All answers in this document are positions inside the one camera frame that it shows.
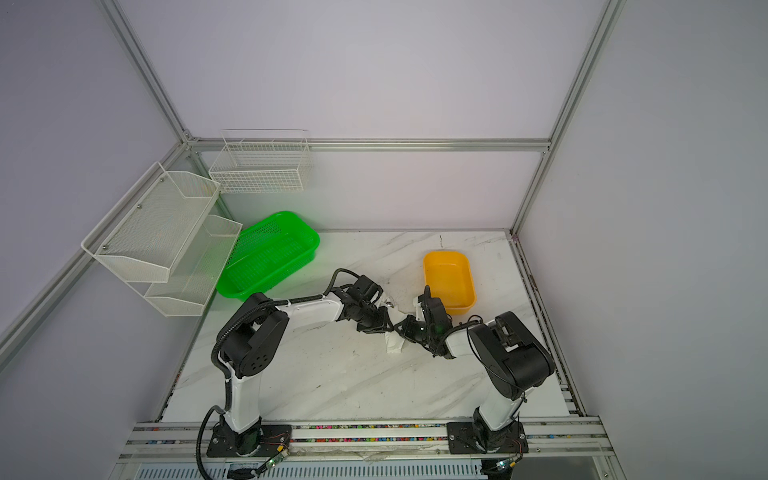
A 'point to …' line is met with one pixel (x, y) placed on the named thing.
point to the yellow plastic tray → (449, 276)
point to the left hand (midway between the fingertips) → (390, 330)
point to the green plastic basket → (266, 252)
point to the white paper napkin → (394, 342)
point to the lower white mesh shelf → (196, 271)
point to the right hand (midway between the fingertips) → (392, 328)
